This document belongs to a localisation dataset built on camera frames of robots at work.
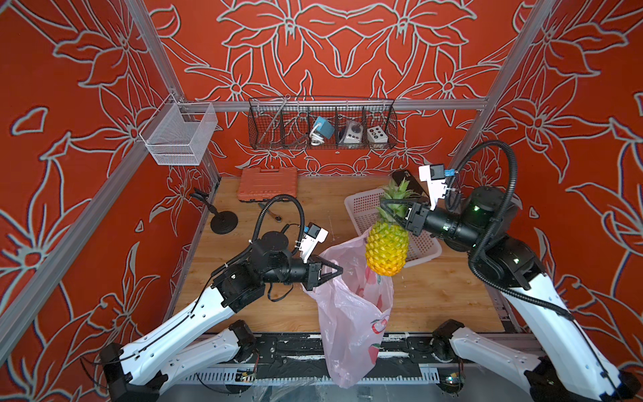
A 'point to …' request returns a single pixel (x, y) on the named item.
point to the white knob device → (352, 133)
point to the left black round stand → (223, 222)
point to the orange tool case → (264, 185)
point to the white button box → (377, 135)
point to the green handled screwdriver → (277, 219)
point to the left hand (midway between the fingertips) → (341, 272)
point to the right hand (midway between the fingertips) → (379, 204)
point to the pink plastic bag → (352, 312)
